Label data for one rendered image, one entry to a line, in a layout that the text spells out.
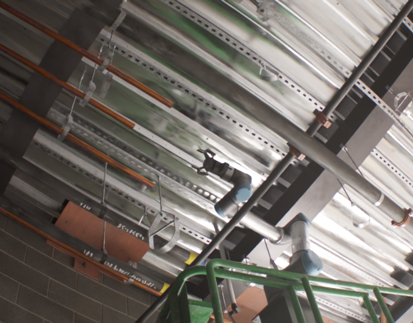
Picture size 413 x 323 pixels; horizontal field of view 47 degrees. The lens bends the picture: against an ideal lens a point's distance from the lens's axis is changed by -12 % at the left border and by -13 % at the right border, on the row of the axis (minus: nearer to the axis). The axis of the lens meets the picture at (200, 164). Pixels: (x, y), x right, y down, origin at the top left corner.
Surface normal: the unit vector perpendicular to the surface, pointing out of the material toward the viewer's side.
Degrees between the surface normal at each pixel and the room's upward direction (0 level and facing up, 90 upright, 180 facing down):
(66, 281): 90
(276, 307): 90
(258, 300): 180
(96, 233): 180
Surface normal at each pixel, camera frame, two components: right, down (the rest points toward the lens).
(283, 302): -0.82, -0.46
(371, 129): 0.11, 0.48
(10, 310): 0.59, -0.73
